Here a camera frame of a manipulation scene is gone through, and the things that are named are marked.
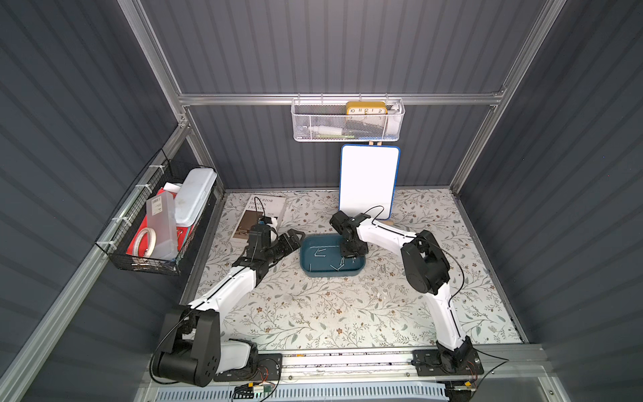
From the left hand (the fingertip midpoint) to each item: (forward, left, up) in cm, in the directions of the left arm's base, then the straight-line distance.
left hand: (300, 239), depth 86 cm
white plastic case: (+3, +30, +19) cm, 36 cm away
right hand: (+3, -21, -14) cm, 25 cm away
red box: (-9, +31, +15) cm, 35 cm away
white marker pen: (+35, -10, +20) cm, 41 cm away
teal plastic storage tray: (+1, -7, -13) cm, 15 cm away
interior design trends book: (+23, +21, -9) cm, 33 cm away
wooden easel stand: (+12, -34, -6) cm, 37 cm away
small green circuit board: (-41, +9, -14) cm, 45 cm away
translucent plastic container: (-5, +36, +19) cm, 41 cm away
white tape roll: (-13, +35, +19) cm, 42 cm away
